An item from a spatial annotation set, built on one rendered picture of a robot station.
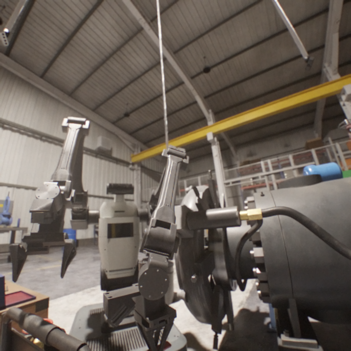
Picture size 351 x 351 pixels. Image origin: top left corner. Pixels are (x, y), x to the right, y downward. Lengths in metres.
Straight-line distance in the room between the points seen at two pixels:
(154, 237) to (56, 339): 0.25
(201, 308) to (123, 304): 0.50
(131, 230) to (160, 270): 0.68
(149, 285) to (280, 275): 0.57
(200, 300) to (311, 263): 0.45
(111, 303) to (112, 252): 0.62
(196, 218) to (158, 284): 0.37
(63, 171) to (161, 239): 0.41
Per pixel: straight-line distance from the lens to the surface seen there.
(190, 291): 0.81
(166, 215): 0.45
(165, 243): 0.41
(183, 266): 0.77
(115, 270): 1.02
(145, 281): 0.35
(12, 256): 0.53
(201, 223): 0.66
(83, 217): 1.06
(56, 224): 0.53
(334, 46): 9.88
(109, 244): 1.00
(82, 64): 10.12
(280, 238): 0.79
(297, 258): 0.80
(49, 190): 0.52
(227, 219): 0.64
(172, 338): 0.98
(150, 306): 0.43
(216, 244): 0.88
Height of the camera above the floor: 0.75
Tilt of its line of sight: 17 degrees up
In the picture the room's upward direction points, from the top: 5 degrees counter-clockwise
